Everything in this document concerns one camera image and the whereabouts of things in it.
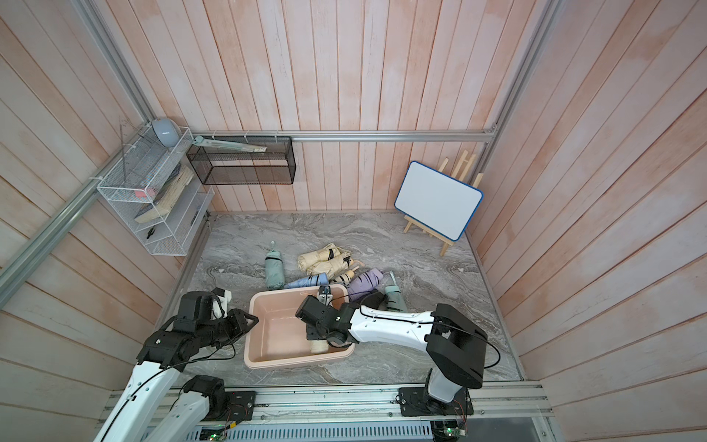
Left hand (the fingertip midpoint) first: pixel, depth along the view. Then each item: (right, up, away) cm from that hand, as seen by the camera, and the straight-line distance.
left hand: (256, 325), depth 76 cm
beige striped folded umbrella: (+25, +10, +19) cm, 33 cm away
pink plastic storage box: (+4, -7, +10) cm, 13 cm away
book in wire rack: (-28, +37, +4) cm, 47 cm away
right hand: (+15, -3, +7) cm, 17 cm away
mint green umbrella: (-1, +13, +23) cm, 26 cm away
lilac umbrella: (+31, +9, +19) cm, 38 cm away
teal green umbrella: (+42, +5, +17) cm, 45 cm away
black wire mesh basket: (-25, +52, +28) cm, 64 cm away
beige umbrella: (+18, -6, 0) cm, 19 cm away
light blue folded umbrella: (+14, +10, +17) cm, 24 cm away
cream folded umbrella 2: (+24, +16, +22) cm, 36 cm away
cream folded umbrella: (+17, +18, +25) cm, 36 cm away
